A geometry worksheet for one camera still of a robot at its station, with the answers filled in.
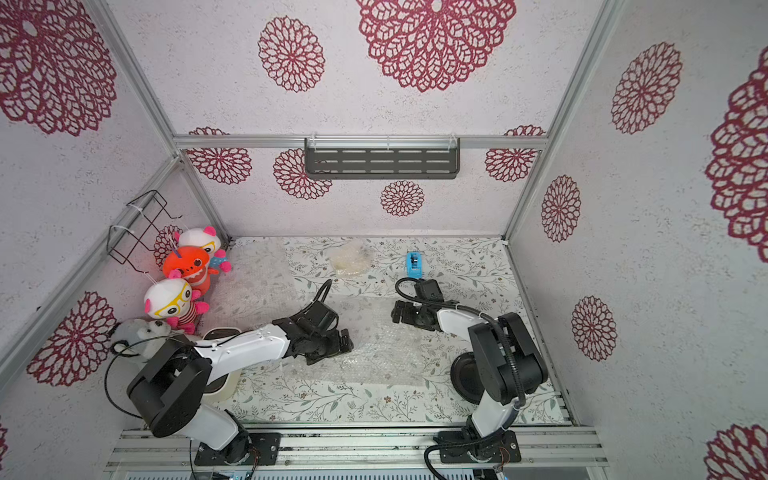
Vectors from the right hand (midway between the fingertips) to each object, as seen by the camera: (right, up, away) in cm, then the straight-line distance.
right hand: (403, 311), depth 96 cm
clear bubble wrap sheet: (-18, +18, +14) cm, 29 cm away
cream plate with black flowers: (-19, +18, +14) cm, 29 cm away
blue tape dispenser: (+5, +15, +13) cm, 21 cm away
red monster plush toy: (-64, +16, -8) cm, 66 cm away
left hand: (-19, -10, -8) cm, 23 cm away
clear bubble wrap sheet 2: (-7, -12, -6) cm, 15 cm away
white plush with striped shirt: (-63, +6, -16) cm, 65 cm away
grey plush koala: (-67, -3, -23) cm, 71 cm away
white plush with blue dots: (-62, +23, -1) cm, 66 cm away
